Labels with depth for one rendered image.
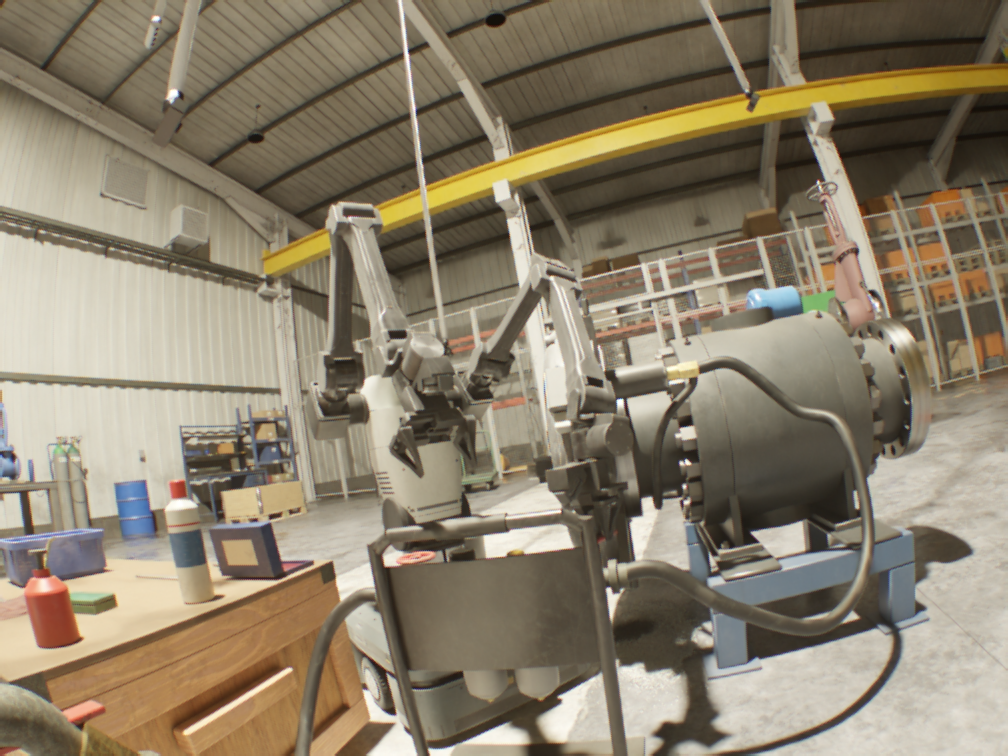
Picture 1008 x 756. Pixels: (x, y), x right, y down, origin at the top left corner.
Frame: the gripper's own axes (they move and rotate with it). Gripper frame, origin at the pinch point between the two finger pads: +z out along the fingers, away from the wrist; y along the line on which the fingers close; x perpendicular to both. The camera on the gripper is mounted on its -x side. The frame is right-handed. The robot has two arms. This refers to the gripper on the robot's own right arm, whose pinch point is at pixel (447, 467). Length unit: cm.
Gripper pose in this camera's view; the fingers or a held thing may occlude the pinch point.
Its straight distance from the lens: 83.9
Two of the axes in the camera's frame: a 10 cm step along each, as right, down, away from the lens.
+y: 8.1, -0.7, 5.8
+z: 4.3, 7.5, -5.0
